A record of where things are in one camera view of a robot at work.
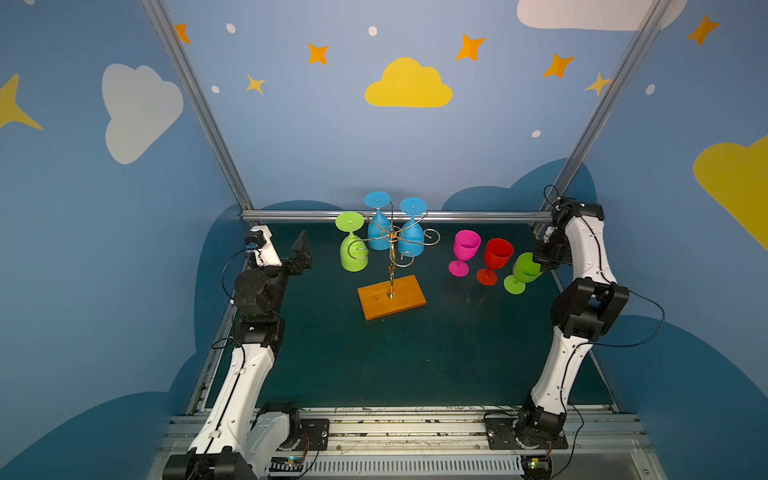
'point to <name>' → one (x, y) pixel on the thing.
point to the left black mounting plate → (313, 435)
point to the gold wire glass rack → (395, 238)
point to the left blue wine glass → (379, 226)
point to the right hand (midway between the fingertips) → (546, 264)
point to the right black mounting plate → (500, 434)
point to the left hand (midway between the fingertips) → (284, 233)
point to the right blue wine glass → (410, 235)
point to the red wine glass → (496, 254)
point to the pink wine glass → (466, 244)
